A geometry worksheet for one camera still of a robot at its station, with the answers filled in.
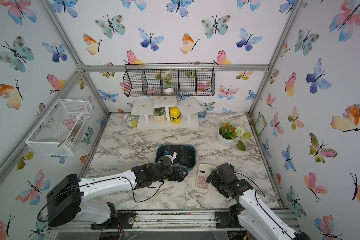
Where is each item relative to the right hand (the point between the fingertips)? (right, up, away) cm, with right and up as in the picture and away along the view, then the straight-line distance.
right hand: (213, 180), depth 82 cm
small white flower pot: (-25, +52, +9) cm, 58 cm away
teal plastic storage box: (-31, +13, +11) cm, 36 cm away
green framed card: (+39, +32, +27) cm, 57 cm away
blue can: (-3, +39, +32) cm, 50 cm away
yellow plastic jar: (-23, +38, +23) cm, 50 cm away
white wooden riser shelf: (-29, +40, +25) cm, 55 cm away
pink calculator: (-4, +3, +6) cm, 8 cm away
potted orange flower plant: (+10, +25, +9) cm, 28 cm away
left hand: (-16, +6, -4) cm, 18 cm away
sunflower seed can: (-54, +34, +25) cm, 68 cm away
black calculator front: (-15, +12, +8) cm, 21 cm away
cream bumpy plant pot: (-34, +38, +28) cm, 58 cm away
